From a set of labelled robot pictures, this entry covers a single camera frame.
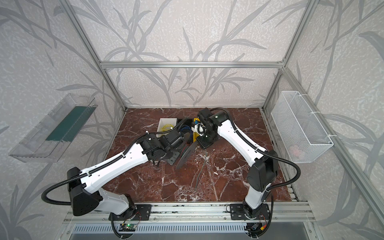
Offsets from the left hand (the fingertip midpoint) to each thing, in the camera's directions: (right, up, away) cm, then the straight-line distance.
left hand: (174, 151), depth 76 cm
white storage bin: (-13, +16, +31) cm, 36 cm away
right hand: (+14, +5, +3) cm, 15 cm away
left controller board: (-22, -36, -5) cm, 42 cm away
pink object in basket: (+60, +1, -3) cm, 60 cm away
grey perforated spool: (+6, 0, -6) cm, 9 cm away
